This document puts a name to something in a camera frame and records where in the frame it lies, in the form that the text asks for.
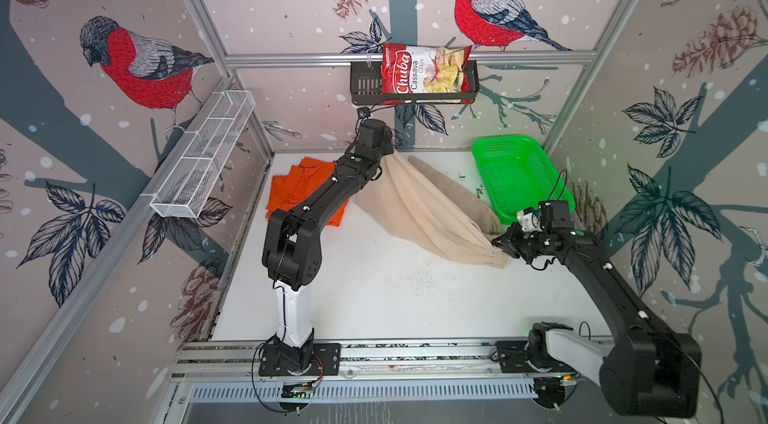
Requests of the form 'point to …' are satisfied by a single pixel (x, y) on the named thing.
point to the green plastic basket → (518, 175)
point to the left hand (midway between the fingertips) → (381, 132)
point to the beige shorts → (434, 209)
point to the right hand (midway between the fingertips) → (490, 244)
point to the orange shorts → (285, 190)
